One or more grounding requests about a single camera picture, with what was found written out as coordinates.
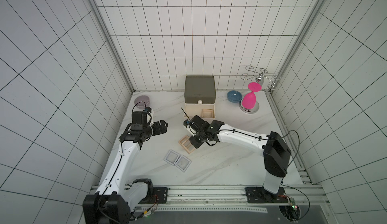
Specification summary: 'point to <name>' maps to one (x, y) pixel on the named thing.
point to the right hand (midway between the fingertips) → (188, 140)
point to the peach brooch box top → (184, 137)
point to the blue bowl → (234, 96)
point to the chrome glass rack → (262, 77)
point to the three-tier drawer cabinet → (200, 96)
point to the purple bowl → (141, 105)
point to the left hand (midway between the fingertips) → (159, 128)
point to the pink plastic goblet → (249, 100)
